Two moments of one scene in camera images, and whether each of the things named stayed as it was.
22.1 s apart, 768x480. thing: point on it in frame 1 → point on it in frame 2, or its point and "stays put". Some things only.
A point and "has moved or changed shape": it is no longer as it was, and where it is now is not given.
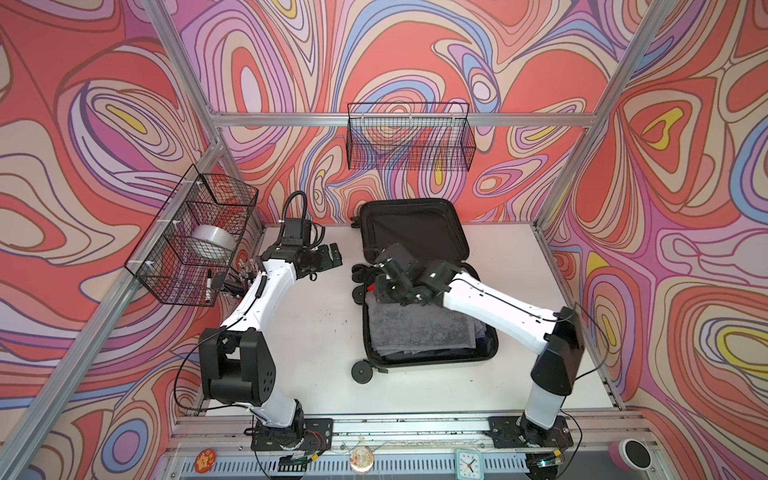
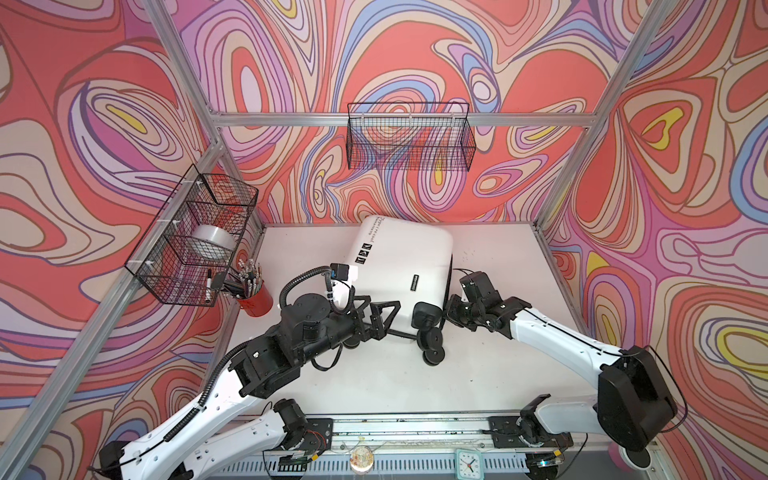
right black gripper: [380, 296] → [453, 302]
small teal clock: [469, 464] stays put
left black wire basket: [187, 249] stays put
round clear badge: [361, 459] stays put
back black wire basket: [410, 136] stays put
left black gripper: [324, 260] → [374, 332]
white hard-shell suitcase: [435, 229] has moved or changed shape
